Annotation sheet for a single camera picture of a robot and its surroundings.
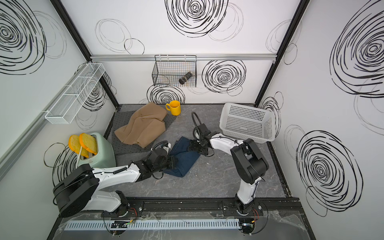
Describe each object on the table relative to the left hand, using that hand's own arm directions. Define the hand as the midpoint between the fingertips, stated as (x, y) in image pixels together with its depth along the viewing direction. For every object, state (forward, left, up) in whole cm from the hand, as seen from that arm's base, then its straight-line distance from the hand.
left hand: (178, 161), depth 85 cm
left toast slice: (0, +50, +16) cm, 53 cm away
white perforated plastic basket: (+33, -48, -3) cm, 58 cm away
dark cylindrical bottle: (+39, -1, +28) cm, 48 cm away
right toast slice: (+2, +46, +14) cm, 48 cm away
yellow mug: (+40, +7, +3) cm, 41 cm away
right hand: (+8, -8, -2) cm, 11 cm away
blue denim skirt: (+3, -2, -2) cm, 4 cm away
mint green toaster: (-3, +38, +8) cm, 39 cm away
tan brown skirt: (+24, +24, +2) cm, 34 cm away
